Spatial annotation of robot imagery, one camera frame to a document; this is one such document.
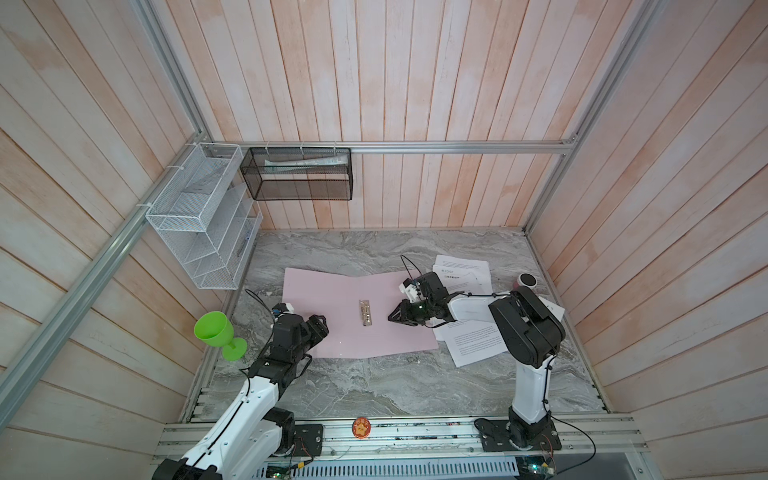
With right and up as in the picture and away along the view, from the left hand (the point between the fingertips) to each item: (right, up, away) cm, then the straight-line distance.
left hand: (319, 328), depth 85 cm
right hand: (+21, +1, +10) cm, 23 cm away
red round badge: (+13, -24, -9) cm, 28 cm away
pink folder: (+10, +5, +15) cm, 18 cm away
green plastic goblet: (-27, +1, -7) cm, 27 cm away
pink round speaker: (+67, +13, +14) cm, 70 cm away
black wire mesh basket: (-11, +50, +18) cm, 54 cm away
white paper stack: (+46, -5, +5) cm, 46 cm away
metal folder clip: (+13, +2, +12) cm, 18 cm away
